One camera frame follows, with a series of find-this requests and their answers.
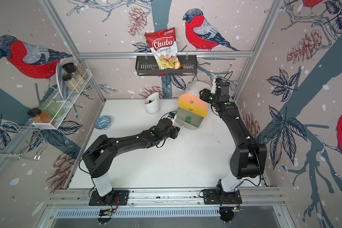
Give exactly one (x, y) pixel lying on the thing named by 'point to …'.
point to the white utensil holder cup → (152, 103)
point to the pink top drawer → (193, 100)
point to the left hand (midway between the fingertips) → (179, 125)
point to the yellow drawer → (192, 109)
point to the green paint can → (188, 119)
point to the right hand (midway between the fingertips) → (202, 91)
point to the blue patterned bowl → (102, 122)
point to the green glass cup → (52, 106)
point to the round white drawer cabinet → (193, 88)
